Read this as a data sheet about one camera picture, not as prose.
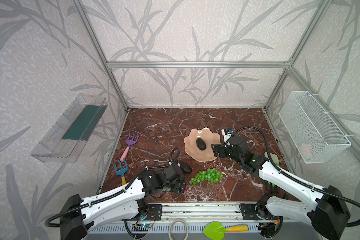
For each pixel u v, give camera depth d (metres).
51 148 0.60
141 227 0.72
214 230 0.69
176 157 0.93
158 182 0.55
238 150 0.59
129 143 0.99
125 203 0.48
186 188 0.81
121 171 0.88
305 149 0.73
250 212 0.73
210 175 0.81
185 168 0.85
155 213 0.73
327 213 0.38
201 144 0.94
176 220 0.71
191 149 0.96
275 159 0.91
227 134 0.70
